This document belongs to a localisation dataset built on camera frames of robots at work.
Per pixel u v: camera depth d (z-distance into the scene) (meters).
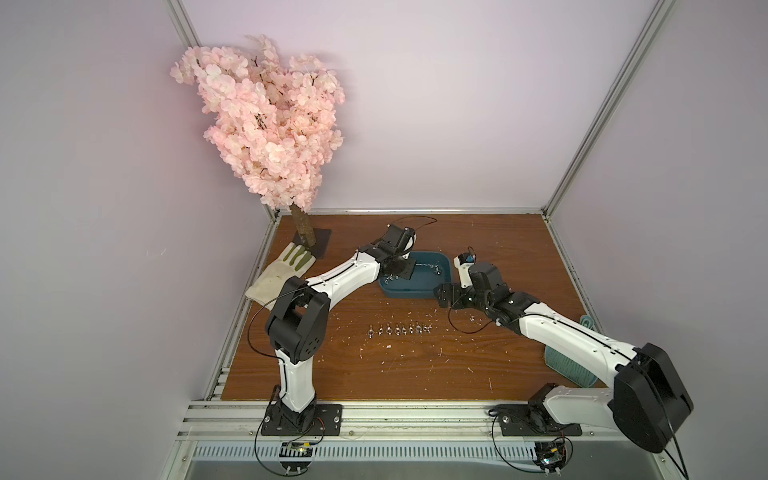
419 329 0.87
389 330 0.88
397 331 0.87
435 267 1.03
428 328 0.89
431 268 1.03
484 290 0.64
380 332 0.87
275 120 0.65
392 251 0.72
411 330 0.87
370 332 0.87
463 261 0.76
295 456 0.72
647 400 0.40
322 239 1.13
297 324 0.49
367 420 0.75
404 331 0.87
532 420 0.66
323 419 0.73
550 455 0.70
